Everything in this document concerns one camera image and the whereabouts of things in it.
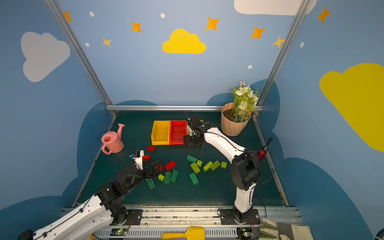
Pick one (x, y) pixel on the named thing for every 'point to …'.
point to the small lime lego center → (199, 163)
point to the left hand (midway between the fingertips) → (157, 161)
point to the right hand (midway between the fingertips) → (191, 142)
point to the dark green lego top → (191, 159)
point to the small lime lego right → (223, 165)
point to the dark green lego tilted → (174, 175)
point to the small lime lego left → (161, 177)
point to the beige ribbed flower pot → (229, 126)
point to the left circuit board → (118, 232)
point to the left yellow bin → (160, 133)
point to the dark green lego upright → (167, 177)
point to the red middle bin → (178, 130)
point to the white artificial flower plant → (244, 99)
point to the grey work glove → (271, 230)
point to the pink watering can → (112, 141)
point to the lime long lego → (195, 168)
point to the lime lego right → (214, 165)
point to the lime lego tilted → (207, 166)
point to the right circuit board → (244, 232)
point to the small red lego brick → (151, 148)
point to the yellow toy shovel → (193, 233)
